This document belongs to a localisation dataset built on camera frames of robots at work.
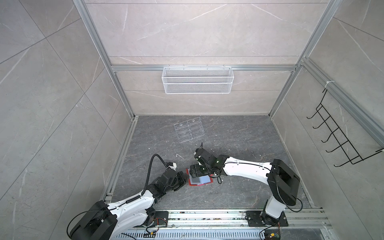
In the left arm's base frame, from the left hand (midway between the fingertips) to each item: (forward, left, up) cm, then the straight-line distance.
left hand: (191, 173), depth 83 cm
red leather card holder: (-2, -5, -5) cm, 8 cm away
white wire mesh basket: (+56, -6, +24) cm, 61 cm away
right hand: (+2, -2, -1) cm, 3 cm away
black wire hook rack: (-7, -65, +29) cm, 72 cm away
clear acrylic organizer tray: (+33, 0, -1) cm, 33 cm away
